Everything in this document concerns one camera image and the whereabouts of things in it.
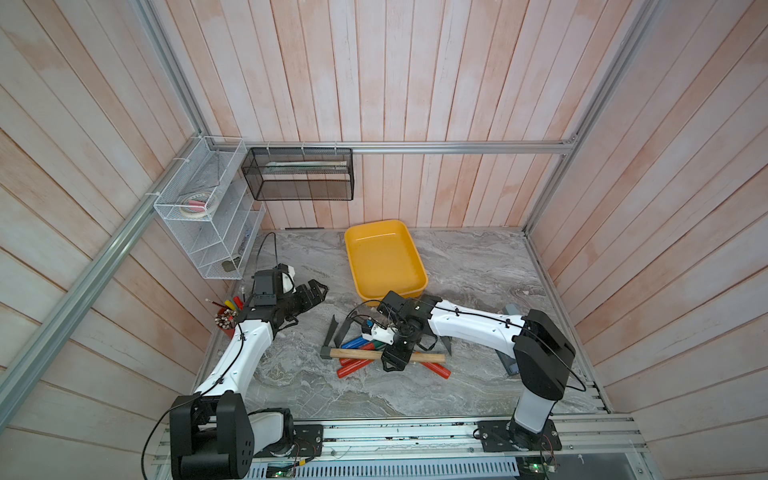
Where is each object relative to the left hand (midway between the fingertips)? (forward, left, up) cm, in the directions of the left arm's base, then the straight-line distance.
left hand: (318, 297), depth 85 cm
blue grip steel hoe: (-9, -10, -12) cm, 18 cm away
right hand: (-14, -21, -9) cm, 27 cm away
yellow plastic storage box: (+23, -20, -10) cm, 32 cm away
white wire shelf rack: (+7, +24, +16) cm, 30 cm away
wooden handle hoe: (-13, -13, -9) cm, 21 cm away
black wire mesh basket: (+44, +10, +12) cm, 47 cm away
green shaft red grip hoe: (-8, -38, -11) cm, 41 cm away
